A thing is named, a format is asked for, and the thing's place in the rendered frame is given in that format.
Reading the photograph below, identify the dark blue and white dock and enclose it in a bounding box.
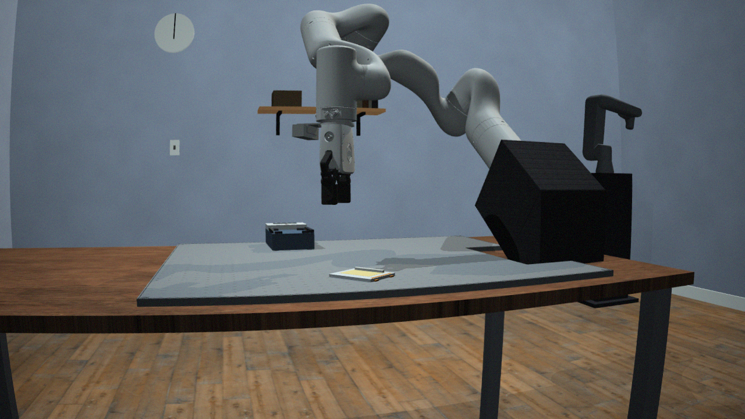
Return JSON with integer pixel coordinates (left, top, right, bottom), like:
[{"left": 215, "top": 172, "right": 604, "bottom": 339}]
[{"left": 265, "top": 222, "right": 314, "bottom": 251}]

